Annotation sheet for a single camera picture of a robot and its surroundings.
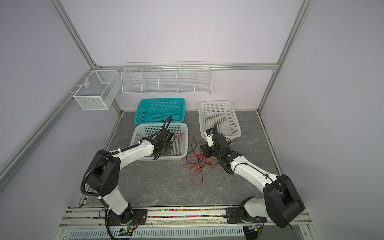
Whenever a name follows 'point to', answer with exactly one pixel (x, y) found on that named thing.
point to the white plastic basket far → (222, 113)
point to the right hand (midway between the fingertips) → (205, 145)
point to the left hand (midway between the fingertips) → (165, 150)
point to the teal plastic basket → (153, 110)
